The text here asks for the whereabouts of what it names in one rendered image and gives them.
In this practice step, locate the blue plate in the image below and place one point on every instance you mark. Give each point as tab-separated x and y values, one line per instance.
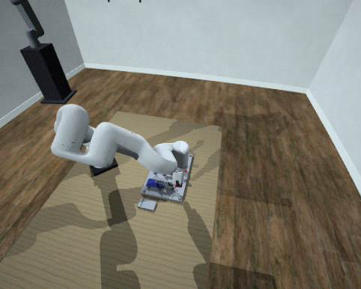
151	183

